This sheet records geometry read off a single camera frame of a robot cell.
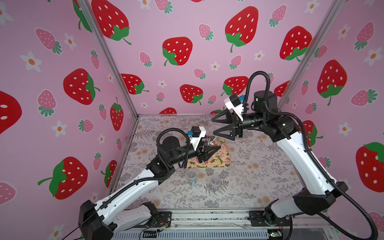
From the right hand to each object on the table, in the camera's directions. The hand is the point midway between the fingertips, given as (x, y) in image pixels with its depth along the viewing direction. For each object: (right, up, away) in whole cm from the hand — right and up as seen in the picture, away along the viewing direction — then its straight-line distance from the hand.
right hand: (213, 129), depth 54 cm
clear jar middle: (+5, -32, +36) cm, 48 cm away
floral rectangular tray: (+9, -19, +42) cm, 47 cm away
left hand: (+2, -5, +5) cm, 8 cm away
